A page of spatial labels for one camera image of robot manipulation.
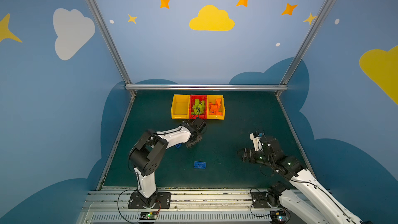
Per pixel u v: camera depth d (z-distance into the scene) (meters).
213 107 1.08
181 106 1.11
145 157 0.48
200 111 1.07
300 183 0.49
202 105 1.10
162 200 0.75
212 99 1.11
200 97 1.15
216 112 1.05
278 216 0.71
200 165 0.86
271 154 0.58
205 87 1.26
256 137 0.71
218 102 1.10
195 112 1.08
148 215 0.71
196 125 0.76
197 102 1.10
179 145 0.62
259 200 0.75
